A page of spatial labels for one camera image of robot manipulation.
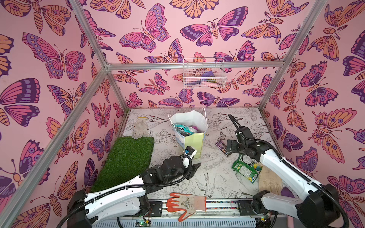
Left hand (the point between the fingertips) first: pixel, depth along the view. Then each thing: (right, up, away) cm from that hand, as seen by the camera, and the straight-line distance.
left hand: (197, 160), depth 70 cm
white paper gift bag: (-2, +22, +17) cm, 28 cm away
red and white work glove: (-4, -24, +4) cm, 24 cm away
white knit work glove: (-41, +14, +38) cm, 57 cm away
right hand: (+23, +6, +13) cm, 27 cm away
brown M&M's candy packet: (+20, +2, +26) cm, 33 cm away
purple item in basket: (+9, +51, +24) cm, 57 cm away
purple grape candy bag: (0, +16, +21) cm, 26 cm away
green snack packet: (+33, -10, +13) cm, 37 cm away
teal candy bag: (-6, +15, +7) cm, 17 cm away
